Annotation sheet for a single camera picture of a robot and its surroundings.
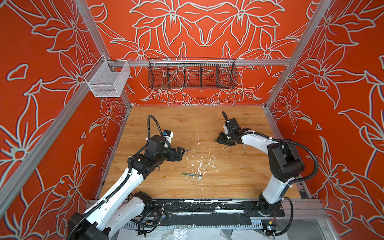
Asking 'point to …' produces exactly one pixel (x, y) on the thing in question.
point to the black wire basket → (188, 73)
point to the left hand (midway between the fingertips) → (177, 148)
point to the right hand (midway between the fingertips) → (217, 139)
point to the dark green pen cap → (215, 140)
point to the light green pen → (244, 146)
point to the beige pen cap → (227, 148)
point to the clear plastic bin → (107, 78)
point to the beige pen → (186, 150)
